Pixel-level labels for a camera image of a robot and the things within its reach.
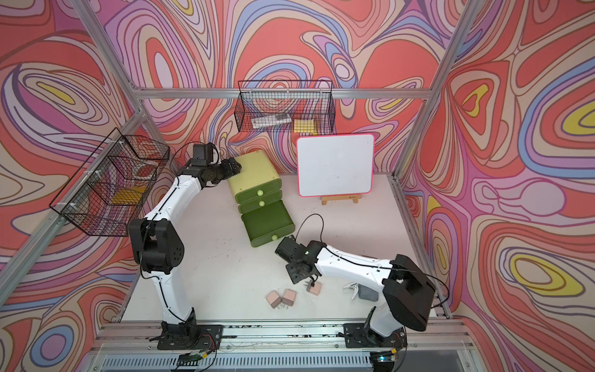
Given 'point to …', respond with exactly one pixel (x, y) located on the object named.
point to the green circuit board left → (192, 357)
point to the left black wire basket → (105, 198)
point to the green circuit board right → (383, 357)
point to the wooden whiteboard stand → (328, 198)
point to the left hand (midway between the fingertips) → (236, 169)
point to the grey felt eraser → (366, 293)
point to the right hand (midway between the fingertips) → (303, 274)
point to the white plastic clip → (354, 286)
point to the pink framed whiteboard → (335, 165)
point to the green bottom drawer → (269, 223)
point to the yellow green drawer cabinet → (257, 190)
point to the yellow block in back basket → (307, 125)
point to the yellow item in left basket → (128, 195)
